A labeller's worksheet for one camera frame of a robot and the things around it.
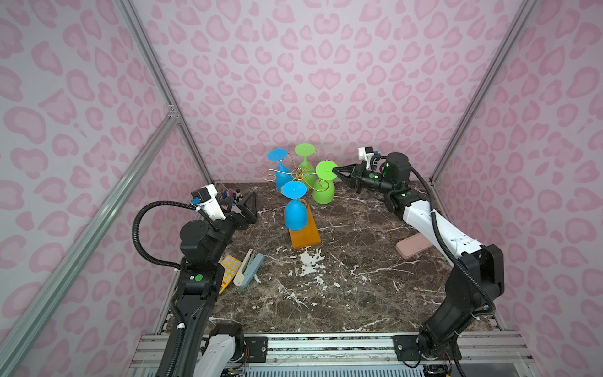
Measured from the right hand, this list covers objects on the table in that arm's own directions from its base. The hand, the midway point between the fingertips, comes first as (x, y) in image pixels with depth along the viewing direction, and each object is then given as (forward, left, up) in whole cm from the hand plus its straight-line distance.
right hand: (335, 173), depth 72 cm
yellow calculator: (-16, +39, -34) cm, 54 cm away
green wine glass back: (+6, +10, -5) cm, 13 cm away
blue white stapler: (-16, +31, -32) cm, 47 cm away
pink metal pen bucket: (+13, +43, -23) cm, 50 cm away
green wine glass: (-3, +4, -4) cm, 6 cm away
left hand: (-11, +25, +2) cm, 28 cm away
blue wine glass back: (+10, +18, -10) cm, 23 cm away
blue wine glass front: (-7, +13, -10) cm, 17 cm away
